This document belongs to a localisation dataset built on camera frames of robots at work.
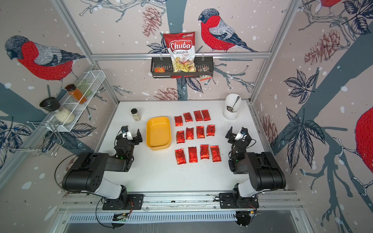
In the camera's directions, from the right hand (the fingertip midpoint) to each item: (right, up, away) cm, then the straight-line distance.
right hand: (238, 128), depth 89 cm
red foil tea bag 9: (-36, -18, -1) cm, 40 cm away
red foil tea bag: (-39, +3, +18) cm, 43 cm away
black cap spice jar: (-71, +11, +13) cm, 73 cm away
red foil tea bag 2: (-32, +6, +20) cm, 38 cm away
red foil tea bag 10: (-29, -17, +1) cm, 33 cm away
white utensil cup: (-1, +18, +15) cm, 24 cm away
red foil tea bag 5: (-37, -7, +8) cm, 39 cm away
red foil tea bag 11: (-14, -16, +1) cm, 22 cm away
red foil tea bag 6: (-31, -5, +9) cm, 32 cm away
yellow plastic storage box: (-53, -5, +13) cm, 55 cm away
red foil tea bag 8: (-16, -3, +12) cm, 20 cm away
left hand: (-67, 0, +2) cm, 67 cm away
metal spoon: (+1, +13, +21) cm, 25 cm away
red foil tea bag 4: (-18, +8, +22) cm, 29 cm away
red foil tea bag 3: (-24, +7, +22) cm, 33 cm away
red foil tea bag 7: (-23, -4, +12) cm, 26 cm away
